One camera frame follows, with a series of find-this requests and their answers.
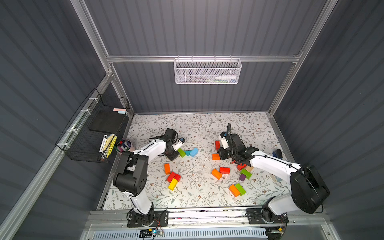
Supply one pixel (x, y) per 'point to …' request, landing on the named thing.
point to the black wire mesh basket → (91, 135)
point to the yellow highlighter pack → (108, 143)
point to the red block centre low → (224, 170)
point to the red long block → (171, 176)
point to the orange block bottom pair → (234, 190)
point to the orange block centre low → (216, 174)
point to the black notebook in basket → (105, 121)
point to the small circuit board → (148, 233)
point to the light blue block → (194, 152)
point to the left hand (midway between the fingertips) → (171, 154)
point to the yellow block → (173, 184)
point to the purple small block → (242, 177)
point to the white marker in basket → (225, 77)
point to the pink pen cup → (124, 145)
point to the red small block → (177, 177)
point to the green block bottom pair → (240, 189)
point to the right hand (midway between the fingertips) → (220, 150)
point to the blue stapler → (278, 153)
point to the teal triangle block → (188, 152)
